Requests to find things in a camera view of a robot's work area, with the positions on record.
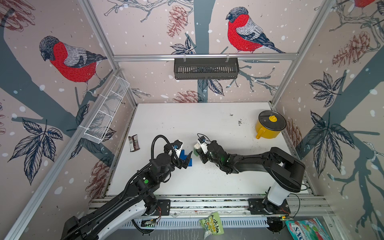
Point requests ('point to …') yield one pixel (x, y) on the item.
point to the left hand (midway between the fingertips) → (185, 145)
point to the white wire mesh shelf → (109, 103)
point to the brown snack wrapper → (134, 143)
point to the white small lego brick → (197, 146)
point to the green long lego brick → (195, 152)
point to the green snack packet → (212, 225)
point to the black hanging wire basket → (197, 68)
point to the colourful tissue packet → (307, 229)
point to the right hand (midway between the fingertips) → (198, 146)
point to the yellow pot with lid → (269, 124)
